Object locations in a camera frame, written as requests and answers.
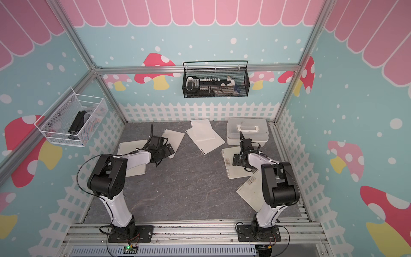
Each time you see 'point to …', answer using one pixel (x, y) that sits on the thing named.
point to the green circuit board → (128, 249)
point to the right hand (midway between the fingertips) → (242, 161)
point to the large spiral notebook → (125, 148)
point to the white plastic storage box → (256, 129)
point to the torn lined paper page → (207, 145)
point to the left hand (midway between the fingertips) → (167, 154)
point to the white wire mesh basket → (72, 119)
